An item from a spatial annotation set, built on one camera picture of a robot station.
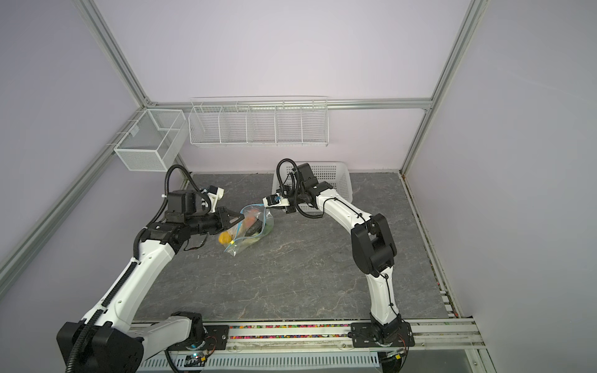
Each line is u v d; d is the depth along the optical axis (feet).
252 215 2.66
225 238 2.95
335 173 3.76
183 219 1.91
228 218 2.29
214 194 2.31
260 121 3.25
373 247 1.71
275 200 2.36
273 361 5.16
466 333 2.48
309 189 2.32
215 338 2.42
